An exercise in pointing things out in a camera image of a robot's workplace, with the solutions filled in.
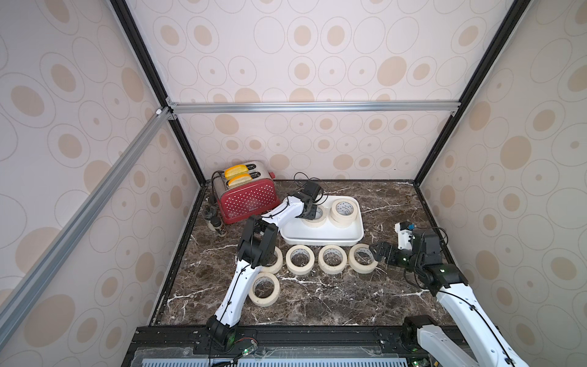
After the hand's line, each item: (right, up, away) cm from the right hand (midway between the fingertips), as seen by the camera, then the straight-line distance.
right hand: (380, 249), depth 79 cm
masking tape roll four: (-6, -9, +8) cm, 13 cm away
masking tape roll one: (-42, -16, +6) cm, 45 cm away
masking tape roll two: (-7, +13, +26) cm, 30 cm away
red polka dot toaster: (-50, +21, +13) cm, 56 cm away
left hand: (-22, +13, +25) cm, 36 cm away
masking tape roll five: (-28, -7, +13) cm, 31 cm away
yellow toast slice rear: (-55, +29, +17) cm, 65 cm away
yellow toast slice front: (-52, +26, +13) cm, 60 cm away
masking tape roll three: (-36, -8, +9) cm, 38 cm away
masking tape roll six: (-15, -7, +13) cm, 21 cm away
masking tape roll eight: (-21, +7, +20) cm, 30 cm away
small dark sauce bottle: (-63, +8, +14) cm, 65 cm away
